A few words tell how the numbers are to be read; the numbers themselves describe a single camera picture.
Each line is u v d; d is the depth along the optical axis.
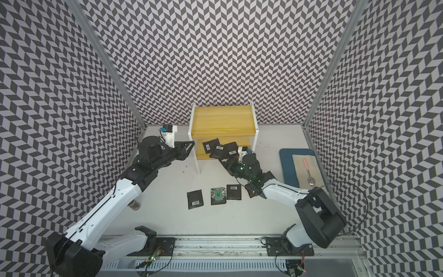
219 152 0.86
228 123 0.75
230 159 0.75
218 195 0.87
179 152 0.64
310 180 0.91
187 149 0.69
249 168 0.63
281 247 0.65
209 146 0.88
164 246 0.73
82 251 0.37
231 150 0.86
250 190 0.64
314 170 0.96
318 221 0.43
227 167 0.72
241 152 0.79
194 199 0.87
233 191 0.89
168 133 0.64
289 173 0.95
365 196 0.71
